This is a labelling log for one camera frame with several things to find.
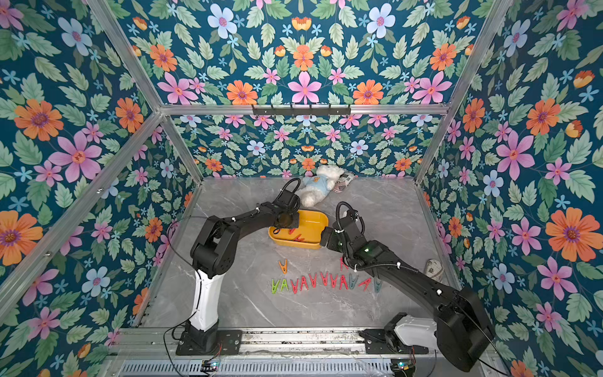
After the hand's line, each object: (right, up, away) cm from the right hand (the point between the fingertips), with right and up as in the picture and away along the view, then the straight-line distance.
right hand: (331, 235), depth 83 cm
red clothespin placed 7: (+13, -18, +3) cm, 23 cm away
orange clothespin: (-18, -13, +6) cm, 23 cm away
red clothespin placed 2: (-10, -18, +3) cm, 21 cm away
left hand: (-14, +4, +19) cm, 24 cm away
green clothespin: (-21, -19, +2) cm, 28 cm away
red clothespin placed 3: (-6, -17, +3) cm, 19 cm away
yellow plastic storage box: (-9, -3, +22) cm, 24 cm away
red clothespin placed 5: (+1, -18, +3) cm, 18 cm away
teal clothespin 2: (+17, -18, +3) cm, 25 cm away
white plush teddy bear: (-5, +19, +24) cm, 31 cm away
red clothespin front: (-13, -4, +15) cm, 20 cm away
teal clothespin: (+8, -18, +3) cm, 20 cm away
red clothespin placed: (-13, -20, +2) cm, 24 cm away
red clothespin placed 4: (-2, -17, +3) cm, 18 cm away
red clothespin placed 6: (+5, -17, +3) cm, 18 cm away
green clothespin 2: (-17, -19, +3) cm, 26 cm away
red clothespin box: (+5, -13, +9) cm, 16 cm away
